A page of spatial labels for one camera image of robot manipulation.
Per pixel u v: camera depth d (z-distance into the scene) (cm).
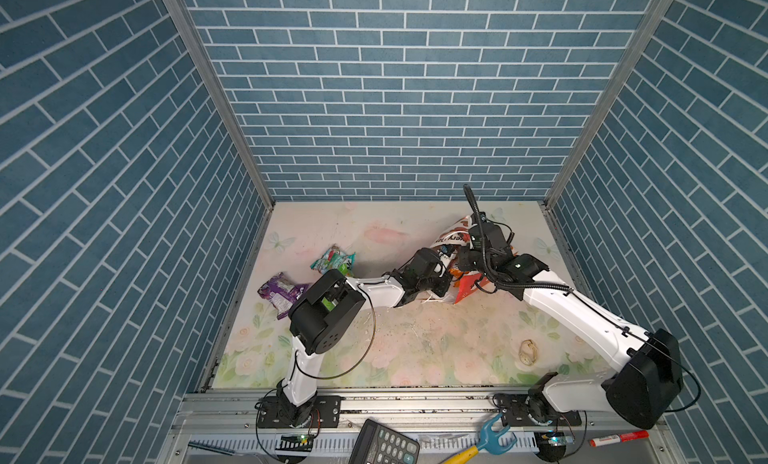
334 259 97
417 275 74
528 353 84
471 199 62
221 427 74
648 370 39
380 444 68
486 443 68
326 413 74
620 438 70
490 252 59
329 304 57
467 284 84
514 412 73
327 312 53
